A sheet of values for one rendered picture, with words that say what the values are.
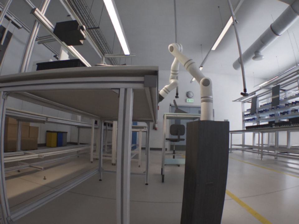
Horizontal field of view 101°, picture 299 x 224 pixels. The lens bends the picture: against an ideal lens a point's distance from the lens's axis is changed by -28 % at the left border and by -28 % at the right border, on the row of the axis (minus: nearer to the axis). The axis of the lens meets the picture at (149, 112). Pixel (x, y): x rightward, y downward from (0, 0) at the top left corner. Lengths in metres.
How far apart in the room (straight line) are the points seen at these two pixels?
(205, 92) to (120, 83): 0.75
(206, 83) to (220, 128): 0.34
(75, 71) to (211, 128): 0.87
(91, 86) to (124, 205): 0.47
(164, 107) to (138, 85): 7.16
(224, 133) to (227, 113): 7.28
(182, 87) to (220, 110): 2.17
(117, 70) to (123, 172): 0.38
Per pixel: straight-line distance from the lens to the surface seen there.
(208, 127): 1.12
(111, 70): 0.63
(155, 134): 7.66
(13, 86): 0.96
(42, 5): 1.46
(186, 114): 2.65
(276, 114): 5.71
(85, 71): 0.67
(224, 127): 1.18
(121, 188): 0.65
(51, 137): 6.82
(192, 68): 1.33
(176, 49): 1.42
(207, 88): 1.25
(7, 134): 4.28
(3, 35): 2.57
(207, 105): 1.22
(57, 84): 0.76
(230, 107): 8.57
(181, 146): 7.83
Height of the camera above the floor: 0.76
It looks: 7 degrees up
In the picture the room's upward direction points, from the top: 2 degrees clockwise
